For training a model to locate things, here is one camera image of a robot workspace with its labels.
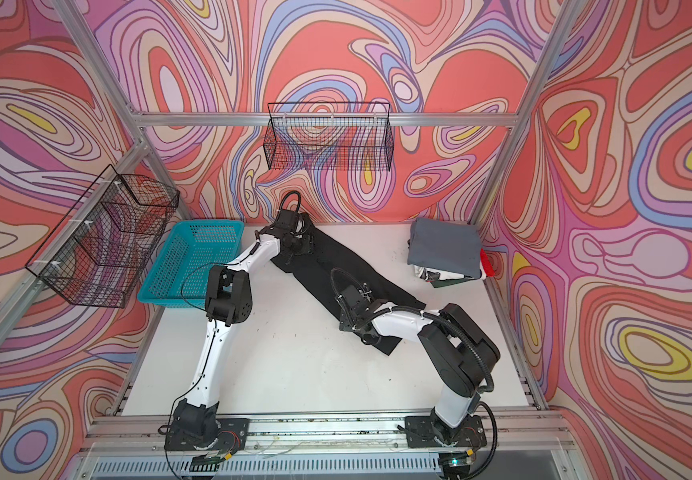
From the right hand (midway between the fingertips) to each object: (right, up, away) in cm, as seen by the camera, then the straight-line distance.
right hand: (358, 328), depth 93 cm
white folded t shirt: (+26, +17, +5) cm, 31 cm away
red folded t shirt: (+47, +20, +14) cm, 53 cm away
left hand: (-17, +27, +18) cm, 36 cm away
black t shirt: (-15, +17, +12) cm, 26 cm away
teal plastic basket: (-63, +17, +11) cm, 66 cm away
